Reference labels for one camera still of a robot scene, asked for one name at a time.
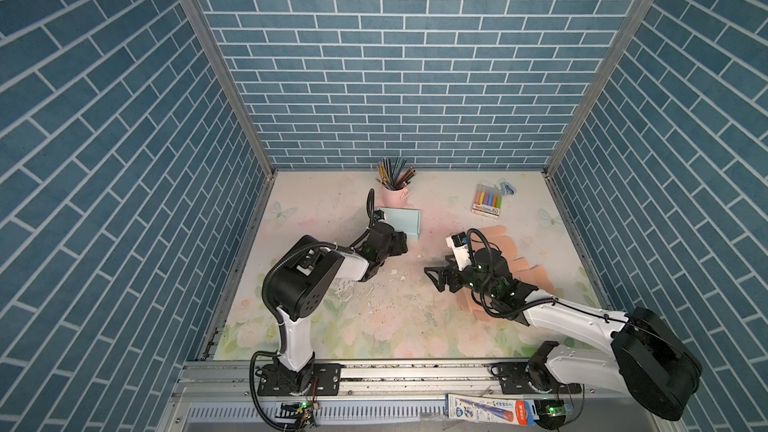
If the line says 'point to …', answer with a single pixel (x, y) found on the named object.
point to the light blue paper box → (406, 220)
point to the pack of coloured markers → (487, 200)
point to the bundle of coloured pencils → (391, 174)
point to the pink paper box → (520, 268)
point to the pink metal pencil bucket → (395, 199)
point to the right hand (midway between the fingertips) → (433, 261)
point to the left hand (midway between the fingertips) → (399, 236)
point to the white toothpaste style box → (492, 409)
